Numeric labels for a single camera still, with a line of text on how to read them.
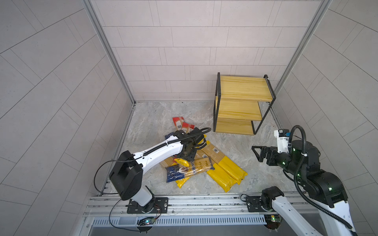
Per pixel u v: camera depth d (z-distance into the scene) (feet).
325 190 1.23
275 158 1.75
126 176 1.34
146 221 2.14
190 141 1.83
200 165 2.59
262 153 1.78
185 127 3.17
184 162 2.33
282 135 1.73
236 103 3.13
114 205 2.32
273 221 2.23
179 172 2.53
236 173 2.63
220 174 2.60
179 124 3.25
